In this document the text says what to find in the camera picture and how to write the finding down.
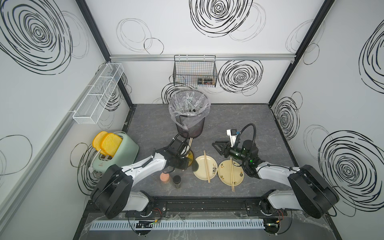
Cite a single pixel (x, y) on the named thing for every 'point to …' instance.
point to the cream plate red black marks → (224, 175)
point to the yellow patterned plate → (191, 157)
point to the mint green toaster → (126, 155)
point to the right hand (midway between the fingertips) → (214, 144)
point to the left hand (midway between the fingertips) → (187, 164)
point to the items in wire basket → (205, 81)
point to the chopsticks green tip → (207, 167)
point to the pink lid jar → (165, 180)
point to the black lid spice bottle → (177, 180)
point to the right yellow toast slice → (110, 143)
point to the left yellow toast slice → (97, 140)
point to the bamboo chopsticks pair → (232, 174)
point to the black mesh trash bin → (193, 125)
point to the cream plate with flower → (201, 173)
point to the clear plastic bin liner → (188, 107)
